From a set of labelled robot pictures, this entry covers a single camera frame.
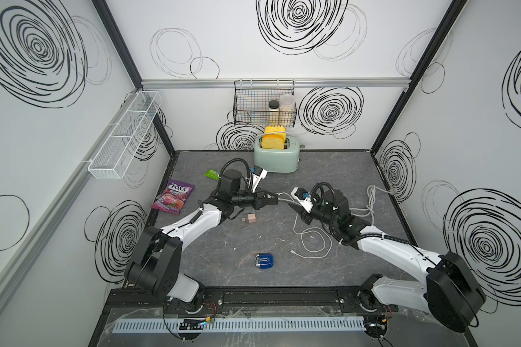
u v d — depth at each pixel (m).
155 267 0.43
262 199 0.71
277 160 1.05
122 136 0.78
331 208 0.60
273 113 0.85
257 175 0.73
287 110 0.85
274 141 0.96
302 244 0.87
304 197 0.67
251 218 0.92
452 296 0.41
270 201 0.78
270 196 0.78
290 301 0.75
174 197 0.99
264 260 0.81
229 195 0.67
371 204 0.96
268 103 0.86
